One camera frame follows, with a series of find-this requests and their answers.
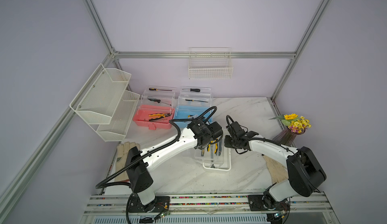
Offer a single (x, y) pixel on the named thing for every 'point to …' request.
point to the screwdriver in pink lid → (156, 89)
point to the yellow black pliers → (209, 145)
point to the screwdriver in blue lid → (192, 90)
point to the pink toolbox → (156, 108)
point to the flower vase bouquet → (296, 125)
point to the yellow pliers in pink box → (162, 114)
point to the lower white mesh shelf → (121, 119)
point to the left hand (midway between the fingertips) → (191, 141)
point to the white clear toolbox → (216, 157)
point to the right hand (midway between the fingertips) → (228, 144)
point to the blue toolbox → (193, 102)
